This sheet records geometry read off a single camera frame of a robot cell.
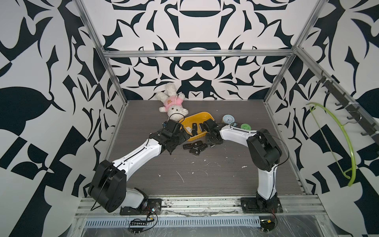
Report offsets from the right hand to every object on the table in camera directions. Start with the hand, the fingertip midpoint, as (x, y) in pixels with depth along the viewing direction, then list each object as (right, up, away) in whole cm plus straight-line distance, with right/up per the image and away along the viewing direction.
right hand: (210, 138), depth 99 cm
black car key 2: (-15, -4, -5) cm, 17 cm away
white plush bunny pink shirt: (-26, +24, +9) cm, 37 cm away
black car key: (-11, +5, +3) cm, 12 cm away
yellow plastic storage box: (-13, +8, +6) cm, 17 cm away
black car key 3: (-9, -3, -3) cm, 10 cm away
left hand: (-18, +4, -13) cm, 22 cm away
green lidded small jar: (+23, +8, +1) cm, 25 cm away
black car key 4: (-6, -5, -5) cm, 9 cm away
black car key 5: (-11, -7, -6) cm, 15 cm away
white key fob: (-14, +6, +3) cm, 16 cm away
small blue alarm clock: (+14, +13, +6) cm, 19 cm away
